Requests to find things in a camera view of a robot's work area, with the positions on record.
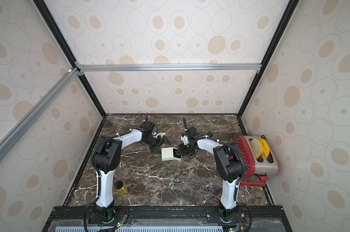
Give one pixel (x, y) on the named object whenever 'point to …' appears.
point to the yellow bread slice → (266, 148)
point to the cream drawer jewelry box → (162, 134)
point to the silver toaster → (262, 166)
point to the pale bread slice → (256, 146)
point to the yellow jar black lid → (121, 187)
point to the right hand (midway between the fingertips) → (178, 155)
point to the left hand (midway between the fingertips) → (170, 146)
